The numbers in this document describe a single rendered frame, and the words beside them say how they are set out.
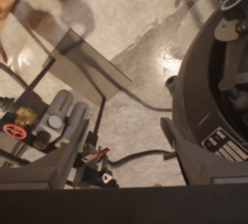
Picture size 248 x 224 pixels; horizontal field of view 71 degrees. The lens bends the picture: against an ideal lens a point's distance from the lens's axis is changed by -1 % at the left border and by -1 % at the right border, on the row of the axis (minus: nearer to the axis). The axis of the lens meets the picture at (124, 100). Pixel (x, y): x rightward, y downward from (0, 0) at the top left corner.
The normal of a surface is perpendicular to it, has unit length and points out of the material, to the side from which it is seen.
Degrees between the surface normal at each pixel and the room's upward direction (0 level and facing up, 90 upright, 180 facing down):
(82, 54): 0
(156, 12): 0
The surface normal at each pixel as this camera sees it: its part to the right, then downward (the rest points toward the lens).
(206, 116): -0.72, -0.57
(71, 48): -0.09, 0.65
